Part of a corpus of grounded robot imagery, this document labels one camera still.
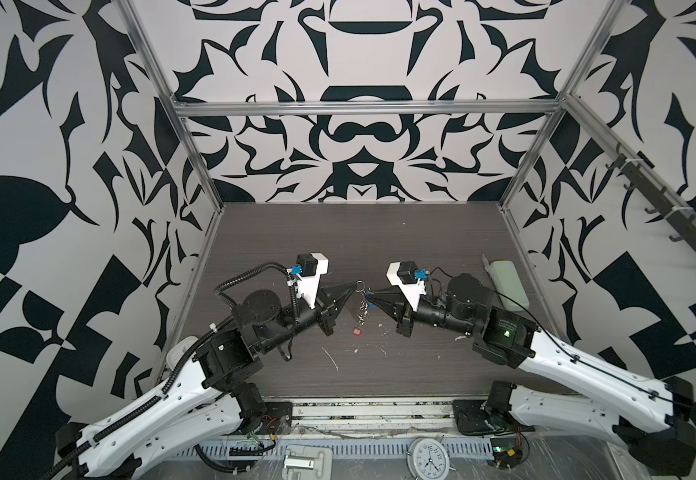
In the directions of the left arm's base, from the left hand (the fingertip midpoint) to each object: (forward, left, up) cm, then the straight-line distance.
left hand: (355, 278), depth 57 cm
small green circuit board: (-26, -35, -38) cm, 58 cm away
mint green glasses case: (+17, -50, -35) cm, 63 cm away
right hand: (-2, -3, -4) cm, 6 cm away
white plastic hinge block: (-26, +12, -35) cm, 45 cm away
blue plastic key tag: (-3, -3, -6) cm, 7 cm away
